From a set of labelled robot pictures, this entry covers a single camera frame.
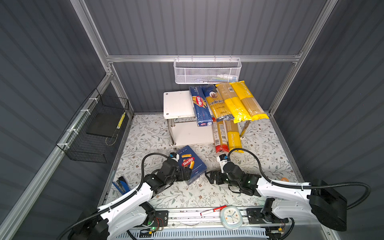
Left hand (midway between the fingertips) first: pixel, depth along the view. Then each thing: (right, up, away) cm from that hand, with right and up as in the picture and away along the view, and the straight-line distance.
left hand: (186, 172), depth 83 cm
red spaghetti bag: (+21, +17, +11) cm, 29 cm away
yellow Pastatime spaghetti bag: (+30, +19, +14) cm, 38 cm away
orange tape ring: (+57, -5, +4) cm, 58 cm away
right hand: (+14, -1, -1) cm, 14 cm away
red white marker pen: (+14, -18, -7) cm, 24 cm away
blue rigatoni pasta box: (0, +6, +6) cm, 8 cm away
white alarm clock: (+23, -19, -11) cm, 31 cm away
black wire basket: (-47, +23, -9) cm, 53 cm away
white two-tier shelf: (-4, +24, +26) cm, 36 cm away
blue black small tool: (-38, -9, +3) cm, 39 cm away
